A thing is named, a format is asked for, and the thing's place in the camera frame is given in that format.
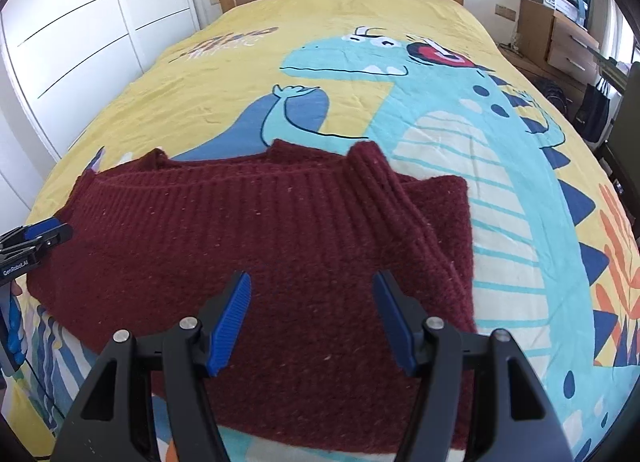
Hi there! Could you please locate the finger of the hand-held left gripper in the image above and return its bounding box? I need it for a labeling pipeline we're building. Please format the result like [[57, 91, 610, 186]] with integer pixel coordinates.
[[0, 221, 62, 243], [0, 225, 74, 257]]

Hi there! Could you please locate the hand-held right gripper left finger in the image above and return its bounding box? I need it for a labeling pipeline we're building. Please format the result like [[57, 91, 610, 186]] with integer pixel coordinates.
[[52, 270, 252, 462]]

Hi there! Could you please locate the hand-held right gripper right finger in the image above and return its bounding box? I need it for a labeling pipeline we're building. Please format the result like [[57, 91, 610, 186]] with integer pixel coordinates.
[[372, 270, 573, 462]]

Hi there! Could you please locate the maroon knit sweater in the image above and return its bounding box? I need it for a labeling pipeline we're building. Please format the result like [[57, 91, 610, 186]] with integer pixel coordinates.
[[26, 139, 478, 453]]

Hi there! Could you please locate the bed with yellow dinosaur duvet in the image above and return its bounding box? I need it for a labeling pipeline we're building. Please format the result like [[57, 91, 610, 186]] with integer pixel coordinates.
[[0, 0, 640, 462]]

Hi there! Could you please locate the white wardrobe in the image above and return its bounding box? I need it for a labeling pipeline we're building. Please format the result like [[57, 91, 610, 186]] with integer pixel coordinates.
[[0, 0, 201, 167]]

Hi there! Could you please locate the black bag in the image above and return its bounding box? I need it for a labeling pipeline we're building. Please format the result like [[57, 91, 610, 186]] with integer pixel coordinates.
[[575, 76, 614, 143]]

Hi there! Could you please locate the wooden drawer unit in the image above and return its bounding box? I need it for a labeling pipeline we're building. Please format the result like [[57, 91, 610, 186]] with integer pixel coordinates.
[[515, 0, 601, 87]]

